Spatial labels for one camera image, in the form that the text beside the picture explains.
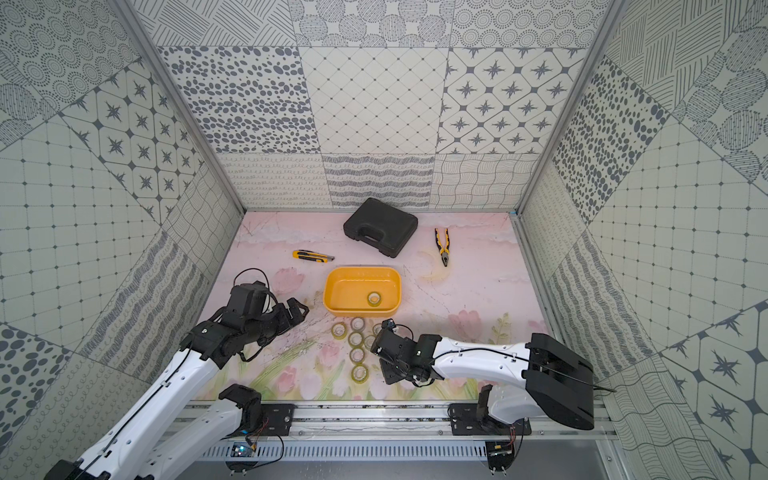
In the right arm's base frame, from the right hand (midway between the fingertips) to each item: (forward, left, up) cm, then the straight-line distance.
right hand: (393, 369), depth 80 cm
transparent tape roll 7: (+4, +10, -1) cm, 11 cm away
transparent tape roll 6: (+8, +7, -1) cm, 11 cm away
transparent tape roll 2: (+14, +12, -1) cm, 18 cm away
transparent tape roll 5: (+9, +12, -2) cm, 15 cm away
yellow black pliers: (+42, -17, -1) cm, 46 cm away
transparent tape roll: (+12, +17, -1) cm, 20 cm away
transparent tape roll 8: (-1, +9, -2) cm, 9 cm away
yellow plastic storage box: (+26, +17, -2) cm, 31 cm away
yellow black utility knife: (+39, +31, 0) cm, 50 cm away
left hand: (+10, +26, +13) cm, 31 cm away
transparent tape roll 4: (+22, +7, -1) cm, 23 cm away
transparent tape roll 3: (+12, +5, -1) cm, 13 cm away
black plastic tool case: (+48, +4, +5) cm, 49 cm away
